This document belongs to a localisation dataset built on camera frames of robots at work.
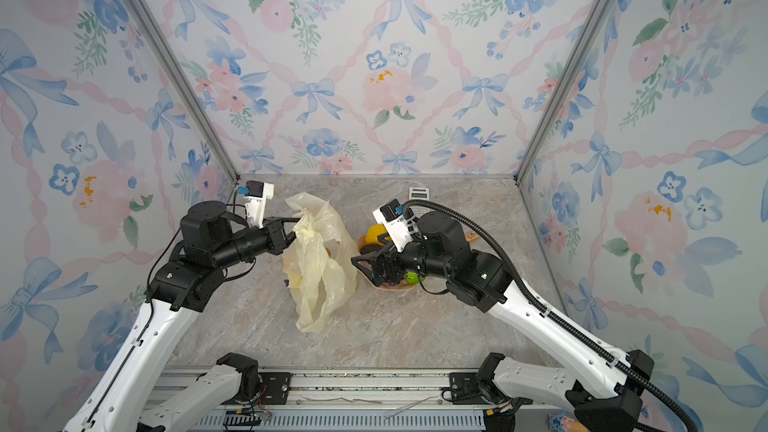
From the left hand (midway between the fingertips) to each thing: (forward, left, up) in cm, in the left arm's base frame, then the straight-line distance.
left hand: (307, 220), depth 64 cm
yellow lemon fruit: (+14, -12, -26) cm, 32 cm away
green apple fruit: (-13, -22, -1) cm, 25 cm away
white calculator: (+38, -28, -34) cm, 58 cm away
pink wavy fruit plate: (+13, -9, -27) cm, 31 cm away
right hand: (-5, -13, -3) cm, 14 cm away
